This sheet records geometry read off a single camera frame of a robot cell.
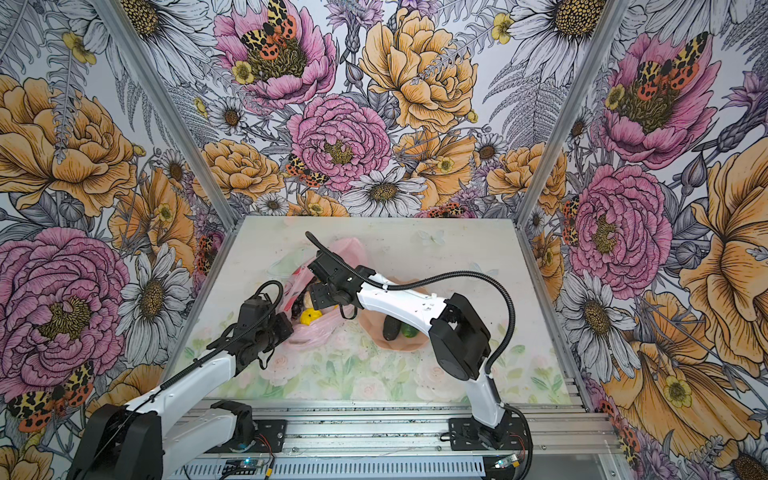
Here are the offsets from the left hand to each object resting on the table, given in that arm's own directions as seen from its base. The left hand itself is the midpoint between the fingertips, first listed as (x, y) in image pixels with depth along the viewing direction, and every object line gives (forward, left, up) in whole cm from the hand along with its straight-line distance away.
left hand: (292, 332), depth 89 cm
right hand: (+5, -11, +9) cm, 15 cm away
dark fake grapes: (+8, -1, +1) cm, 8 cm away
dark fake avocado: (+1, -29, +1) cm, 29 cm away
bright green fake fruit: (-1, -34, +2) cm, 34 cm away
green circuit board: (-32, +6, -4) cm, 32 cm away
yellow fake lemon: (+4, -5, +3) cm, 7 cm away
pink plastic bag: (+8, -1, +7) cm, 11 cm away
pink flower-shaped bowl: (+3, -24, 0) cm, 24 cm away
